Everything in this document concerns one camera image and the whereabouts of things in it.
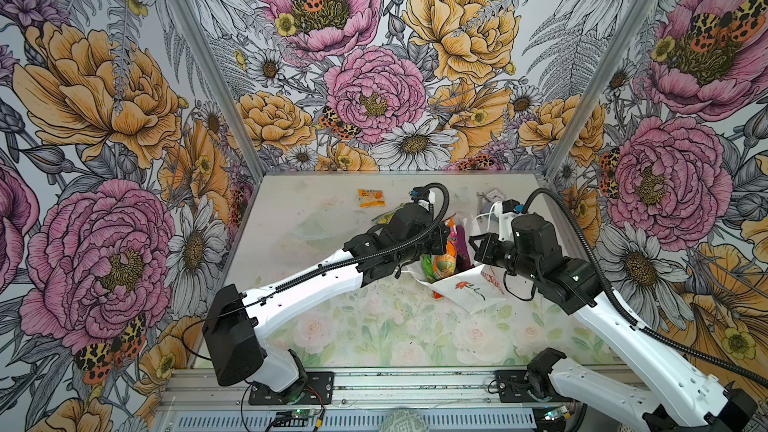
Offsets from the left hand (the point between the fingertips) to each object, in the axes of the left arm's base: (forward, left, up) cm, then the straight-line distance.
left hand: (447, 239), depth 73 cm
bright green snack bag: (-2, +4, -10) cm, 11 cm away
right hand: (-2, -5, -1) cm, 6 cm away
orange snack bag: (-7, +2, 0) cm, 7 cm away
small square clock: (+34, -26, -23) cm, 49 cm away
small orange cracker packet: (+33, +21, -23) cm, 46 cm away
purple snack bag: (-2, -4, -4) cm, 6 cm away
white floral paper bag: (-8, -7, -11) cm, 15 cm away
